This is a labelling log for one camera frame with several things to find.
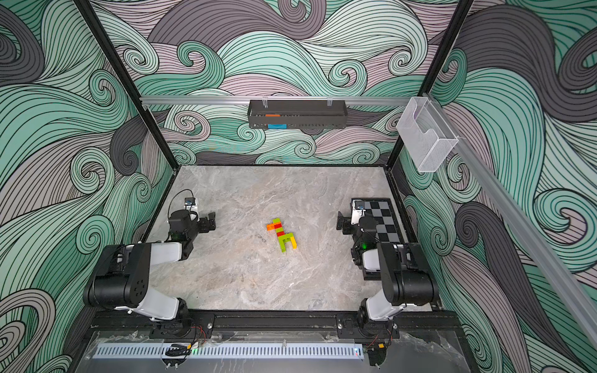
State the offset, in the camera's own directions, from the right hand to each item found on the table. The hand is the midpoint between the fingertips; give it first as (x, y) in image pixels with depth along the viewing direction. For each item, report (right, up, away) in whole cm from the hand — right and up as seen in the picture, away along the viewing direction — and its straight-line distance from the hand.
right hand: (354, 213), depth 93 cm
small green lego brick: (-33, -4, +4) cm, 33 cm away
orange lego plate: (-34, -6, +2) cm, 35 cm away
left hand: (-64, 0, +1) cm, 64 cm away
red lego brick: (-32, -6, +2) cm, 32 cm away
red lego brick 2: (-31, -9, -1) cm, 32 cm away
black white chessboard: (+13, -7, -1) cm, 15 cm away
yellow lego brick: (-25, -12, -3) cm, 28 cm away
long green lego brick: (-29, -11, -1) cm, 31 cm away
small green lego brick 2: (-31, -7, +1) cm, 32 cm away
